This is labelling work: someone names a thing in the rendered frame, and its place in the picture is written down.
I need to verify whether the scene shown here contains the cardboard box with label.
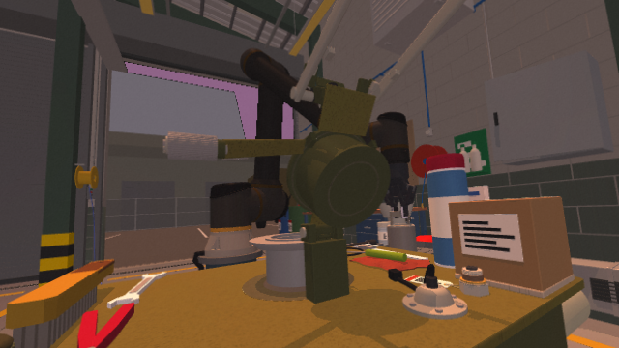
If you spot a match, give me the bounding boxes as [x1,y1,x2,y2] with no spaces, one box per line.
[448,195,576,300]

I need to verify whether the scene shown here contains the red round disc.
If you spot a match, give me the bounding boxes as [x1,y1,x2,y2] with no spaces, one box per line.
[410,143,449,186]

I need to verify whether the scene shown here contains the green cylinder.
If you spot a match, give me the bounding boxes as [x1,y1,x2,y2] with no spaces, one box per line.
[363,247,409,264]

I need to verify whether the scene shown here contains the olive lever with white grip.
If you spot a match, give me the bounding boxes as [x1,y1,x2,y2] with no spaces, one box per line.
[162,131,309,162]

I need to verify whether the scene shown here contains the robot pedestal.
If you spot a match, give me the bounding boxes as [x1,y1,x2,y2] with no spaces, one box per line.
[192,227,266,271]

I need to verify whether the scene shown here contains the orange bristle brush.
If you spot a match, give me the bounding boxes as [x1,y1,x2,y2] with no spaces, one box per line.
[5,258,117,348]

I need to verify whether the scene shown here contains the white overhead pipe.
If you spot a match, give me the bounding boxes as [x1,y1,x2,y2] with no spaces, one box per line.
[367,0,468,97]
[288,0,353,103]

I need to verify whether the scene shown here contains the red cloth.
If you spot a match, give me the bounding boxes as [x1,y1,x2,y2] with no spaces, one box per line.
[349,253,432,273]

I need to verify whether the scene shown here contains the green wall sign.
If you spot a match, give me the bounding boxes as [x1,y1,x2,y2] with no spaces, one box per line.
[453,127,492,178]

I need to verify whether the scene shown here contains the white small box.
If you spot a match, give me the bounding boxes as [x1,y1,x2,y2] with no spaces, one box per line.
[465,184,491,202]

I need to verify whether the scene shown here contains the blue drum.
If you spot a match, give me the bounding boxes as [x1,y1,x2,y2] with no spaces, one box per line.
[355,211,389,246]

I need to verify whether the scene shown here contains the green pillar yellow black stripes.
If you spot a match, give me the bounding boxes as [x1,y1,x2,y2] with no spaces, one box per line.
[38,0,87,285]

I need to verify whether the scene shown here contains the olive square box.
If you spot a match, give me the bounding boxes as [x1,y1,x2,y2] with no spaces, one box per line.
[309,75,377,138]

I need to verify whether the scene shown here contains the grey filler neck cylinder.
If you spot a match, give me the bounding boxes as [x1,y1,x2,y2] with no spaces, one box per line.
[386,217,418,253]

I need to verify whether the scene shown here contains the white red card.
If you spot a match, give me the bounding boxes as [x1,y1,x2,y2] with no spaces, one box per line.
[402,274,455,290]

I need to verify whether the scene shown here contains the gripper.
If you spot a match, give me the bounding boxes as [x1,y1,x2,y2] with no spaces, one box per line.
[384,162,418,218]

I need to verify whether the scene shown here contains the yellow spool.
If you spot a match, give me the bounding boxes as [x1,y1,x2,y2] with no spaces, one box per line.
[74,164,100,191]

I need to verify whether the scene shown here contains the grey cylinder cup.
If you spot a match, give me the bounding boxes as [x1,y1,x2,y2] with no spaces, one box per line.
[248,231,309,292]

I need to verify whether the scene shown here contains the grey flanged dome black toggle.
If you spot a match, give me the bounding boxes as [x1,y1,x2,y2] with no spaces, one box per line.
[401,263,470,321]

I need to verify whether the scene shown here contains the olive round tank body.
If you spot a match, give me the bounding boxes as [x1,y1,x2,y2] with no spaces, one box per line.
[286,130,392,305]

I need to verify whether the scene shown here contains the grey brown round knob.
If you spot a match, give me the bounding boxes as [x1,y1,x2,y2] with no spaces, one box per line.
[457,265,491,298]

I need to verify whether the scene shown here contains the blue cable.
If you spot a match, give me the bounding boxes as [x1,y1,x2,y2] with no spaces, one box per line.
[419,49,434,138]

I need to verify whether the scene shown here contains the black handle tool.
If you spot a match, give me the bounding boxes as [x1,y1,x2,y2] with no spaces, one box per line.
[387,268,418,292]

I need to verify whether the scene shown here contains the blue white red canister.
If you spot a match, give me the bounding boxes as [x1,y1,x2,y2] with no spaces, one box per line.
[425,153,473,269]

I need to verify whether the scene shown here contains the white wrench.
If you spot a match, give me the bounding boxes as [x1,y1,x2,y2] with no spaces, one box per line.
[106,271,168,310]

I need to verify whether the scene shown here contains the grey vented machine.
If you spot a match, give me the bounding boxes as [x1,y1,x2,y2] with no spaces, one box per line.
[570,257,619,321]

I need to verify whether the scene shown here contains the grey wall cabinet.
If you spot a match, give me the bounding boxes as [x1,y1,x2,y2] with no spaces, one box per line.
[484,51,615,166]

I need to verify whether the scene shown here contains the green can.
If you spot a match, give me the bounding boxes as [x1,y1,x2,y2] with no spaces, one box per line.
[289,206,307,233]

